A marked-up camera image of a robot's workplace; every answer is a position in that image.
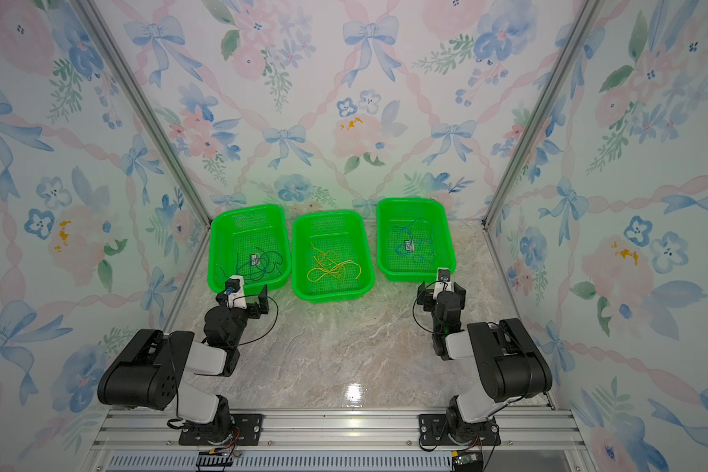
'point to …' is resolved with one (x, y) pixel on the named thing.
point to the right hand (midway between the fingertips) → (443, 282)
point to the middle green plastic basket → (343, 232)
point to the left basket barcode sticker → (255, 259)
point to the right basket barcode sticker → (409, 245)
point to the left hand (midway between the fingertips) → (253, 284)
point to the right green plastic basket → (400, 211)
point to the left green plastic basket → (253, 243)
